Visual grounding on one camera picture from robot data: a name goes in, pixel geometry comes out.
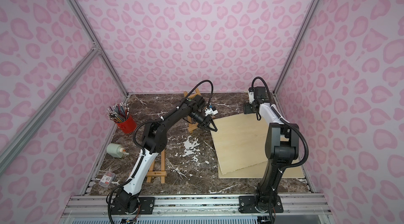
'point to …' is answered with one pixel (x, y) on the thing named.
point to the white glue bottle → (116, 150)
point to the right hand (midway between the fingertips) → (252, 107)
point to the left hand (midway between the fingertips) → (216, 130)
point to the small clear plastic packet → (107, 179)
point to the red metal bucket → (128, 126)
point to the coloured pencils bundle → (118, 112)
